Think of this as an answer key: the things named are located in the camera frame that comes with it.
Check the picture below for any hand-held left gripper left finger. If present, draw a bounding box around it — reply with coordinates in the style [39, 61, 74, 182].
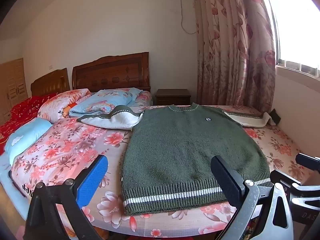
[24, 154, 109, 240]

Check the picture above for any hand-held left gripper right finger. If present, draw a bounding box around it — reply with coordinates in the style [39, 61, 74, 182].
[210, 155, 294, 240]

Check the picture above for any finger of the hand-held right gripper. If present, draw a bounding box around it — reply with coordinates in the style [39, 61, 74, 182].
[295, 152, 320, 174]
[270, 169, 320, 211]

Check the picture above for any green knitted sweater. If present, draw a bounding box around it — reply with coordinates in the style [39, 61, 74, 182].
[76, 104, 279, 216]

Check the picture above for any floral bed sheet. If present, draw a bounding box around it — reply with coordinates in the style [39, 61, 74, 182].
[0, 90, 318, 238]

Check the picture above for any small dark object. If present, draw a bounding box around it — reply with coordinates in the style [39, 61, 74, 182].
[269, 109, 282, 125]

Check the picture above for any blue floral folded quilt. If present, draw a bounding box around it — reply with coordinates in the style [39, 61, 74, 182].
[69, 87, 143, 117]

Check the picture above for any light blue pillow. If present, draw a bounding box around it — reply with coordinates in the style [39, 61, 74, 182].
[4, 117, 53, 164]

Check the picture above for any pink floral folded quilt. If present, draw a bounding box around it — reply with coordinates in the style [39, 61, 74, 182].
[37, 88, 92, 123]

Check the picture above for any red blanket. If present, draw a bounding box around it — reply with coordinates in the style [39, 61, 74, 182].
[0, 93, 58, 153]

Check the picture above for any dark wooden nightstand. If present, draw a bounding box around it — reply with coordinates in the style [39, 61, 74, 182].
[155, 89, 192, 106]

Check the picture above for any small wooden headboard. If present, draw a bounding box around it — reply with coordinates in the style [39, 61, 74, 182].
[30, 68, 70, 97]

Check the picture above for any large wooden headboard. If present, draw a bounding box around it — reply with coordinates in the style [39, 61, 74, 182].
[72, 52, 151, 93]

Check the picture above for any light wooden wardrobe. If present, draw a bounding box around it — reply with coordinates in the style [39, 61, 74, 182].
[0, 58, 28, 125]

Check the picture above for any floral pink curtain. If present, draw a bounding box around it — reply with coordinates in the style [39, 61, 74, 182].
[191, 0, 277, 113]

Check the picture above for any window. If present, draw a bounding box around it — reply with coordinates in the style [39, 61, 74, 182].
[255, 0, 320, 78]

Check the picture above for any air conditioner cable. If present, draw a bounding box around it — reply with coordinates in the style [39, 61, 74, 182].
[179, 0, 198, 35]

